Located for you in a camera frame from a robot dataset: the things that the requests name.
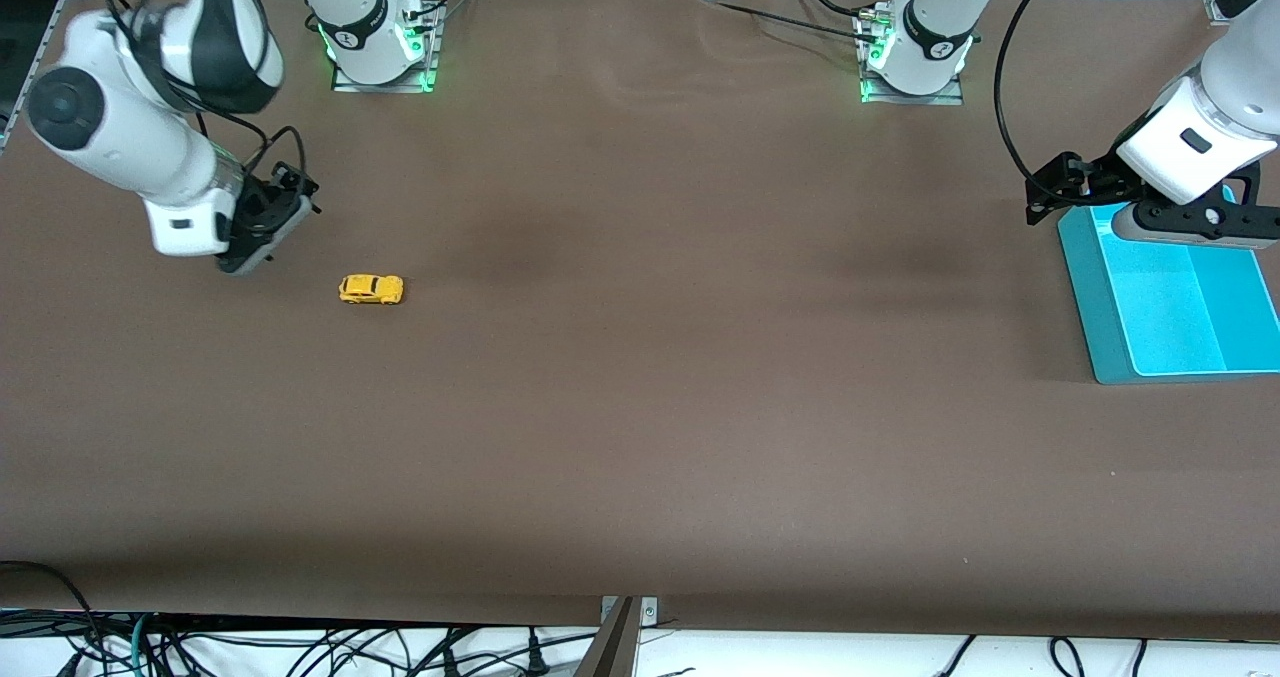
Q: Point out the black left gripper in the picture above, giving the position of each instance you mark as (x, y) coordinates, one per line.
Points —
(1097, 179)

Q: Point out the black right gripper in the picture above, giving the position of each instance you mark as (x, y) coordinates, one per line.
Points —
(254, 209)

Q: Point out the yellow beetle toy car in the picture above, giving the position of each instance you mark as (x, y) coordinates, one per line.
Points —
(371, 289)

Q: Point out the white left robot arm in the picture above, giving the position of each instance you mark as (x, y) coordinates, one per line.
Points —
(1235, 87)

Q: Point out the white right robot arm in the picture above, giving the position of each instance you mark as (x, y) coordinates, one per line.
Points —
(130, 147)

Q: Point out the teal plastic storage bin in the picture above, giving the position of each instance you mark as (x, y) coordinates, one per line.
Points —
(1170, 307)

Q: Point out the black power plug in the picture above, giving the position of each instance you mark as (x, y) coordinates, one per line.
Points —
(537, 657)

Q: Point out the grey metal pole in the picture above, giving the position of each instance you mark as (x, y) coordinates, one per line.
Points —
(610, 647)

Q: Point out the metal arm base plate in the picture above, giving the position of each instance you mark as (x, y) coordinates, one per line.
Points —
(915, 98)
(385, 85)

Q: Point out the metal corner bracket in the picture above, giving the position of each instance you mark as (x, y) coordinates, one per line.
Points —
(1218, 9)

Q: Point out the aluminium table edge rail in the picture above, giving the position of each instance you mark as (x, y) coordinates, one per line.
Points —
(45, 37)

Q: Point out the small metal table bracket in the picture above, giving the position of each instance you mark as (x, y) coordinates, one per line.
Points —
(650, 612)

